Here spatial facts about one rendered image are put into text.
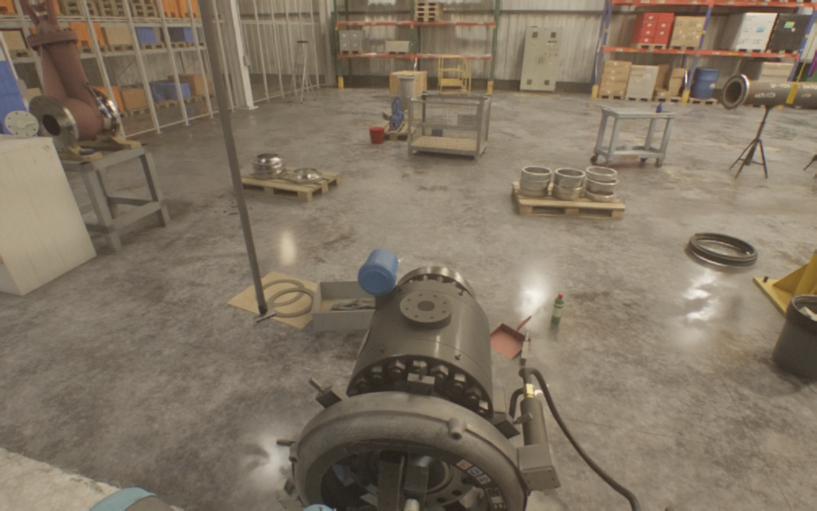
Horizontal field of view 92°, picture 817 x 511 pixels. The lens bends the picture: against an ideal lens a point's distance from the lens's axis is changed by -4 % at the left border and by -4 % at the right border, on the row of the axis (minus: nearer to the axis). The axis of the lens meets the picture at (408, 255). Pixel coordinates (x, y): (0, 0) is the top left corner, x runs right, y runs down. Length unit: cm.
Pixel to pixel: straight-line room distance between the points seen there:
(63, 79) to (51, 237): 147
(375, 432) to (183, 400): 181
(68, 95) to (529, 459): 484
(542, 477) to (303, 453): 71
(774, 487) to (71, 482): 341
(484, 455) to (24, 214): 410
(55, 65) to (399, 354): 437
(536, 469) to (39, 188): 429
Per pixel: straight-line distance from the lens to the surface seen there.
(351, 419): 126
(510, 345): 298
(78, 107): 498
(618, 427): 269
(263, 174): 599
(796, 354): 358
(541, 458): 137
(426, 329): 161
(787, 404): 337
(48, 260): 472
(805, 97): 823
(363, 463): 158
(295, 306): 337
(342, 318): 299
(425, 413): 121
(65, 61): 506
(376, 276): 175
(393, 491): 140
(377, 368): 155
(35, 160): 461
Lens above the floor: 190
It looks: 29 degrees down
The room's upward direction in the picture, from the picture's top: straight up
